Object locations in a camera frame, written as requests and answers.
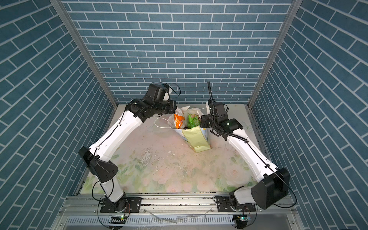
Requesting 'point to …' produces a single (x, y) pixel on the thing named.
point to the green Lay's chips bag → (193, 120)
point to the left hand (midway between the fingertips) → (181, 107)
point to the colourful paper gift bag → (186, 122)
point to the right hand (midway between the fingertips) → (203, 119)
